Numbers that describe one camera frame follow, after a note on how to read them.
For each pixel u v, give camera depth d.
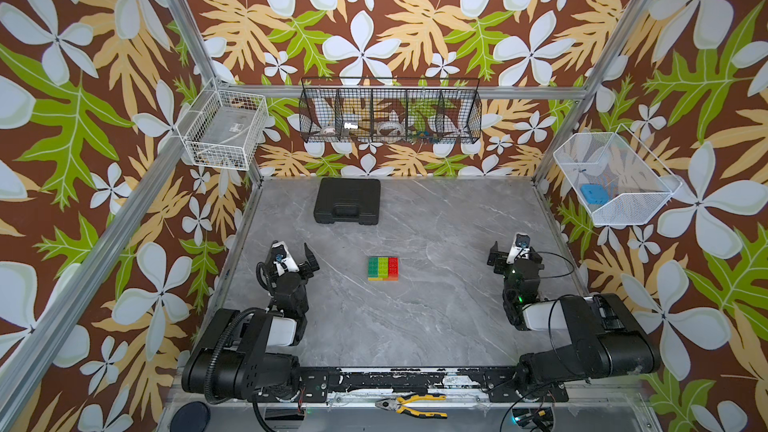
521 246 0.76
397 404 0.71
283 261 0.73
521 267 0.73
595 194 0.81
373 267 0.93
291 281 0.69
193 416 0.68
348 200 1.08
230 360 0.43
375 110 0.98
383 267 0.93
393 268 0.92
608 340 0.44
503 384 0.73
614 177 0.83
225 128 0.86
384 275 0.91
